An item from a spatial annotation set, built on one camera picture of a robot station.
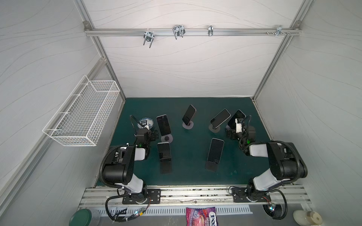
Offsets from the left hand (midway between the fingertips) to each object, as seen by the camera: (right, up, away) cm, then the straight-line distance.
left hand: (147, 129), depth 94 cm
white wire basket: (-26, +8, -26) cm, 38 cm away
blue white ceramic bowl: (-1, +5, +7) cm, 9 cm away
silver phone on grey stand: (+50, +7, 0) cm, 50 cm away
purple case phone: (+10, +3, +5) cm, 12 cm away
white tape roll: (+80, -35, -33) cm, 93 cm away
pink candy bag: (+35, -38, -28) cm, 59 cm away
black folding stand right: (+41, -21, -11) cm, 48 cm away
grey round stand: (+48, -2, +6) cm, 48 cm away
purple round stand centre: (+29, +1, +7) cm, 30 cm away
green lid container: (-19, -33, -35) cm, 52 cm away
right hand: (+60, +1, +1) cm, 60 cm away
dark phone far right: (+57, +5, -3) cm, 57 cm away
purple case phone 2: (+29, +10, +3) cm, 30 cm away
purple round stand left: (+14, -7, +1) cm, 15 cm away
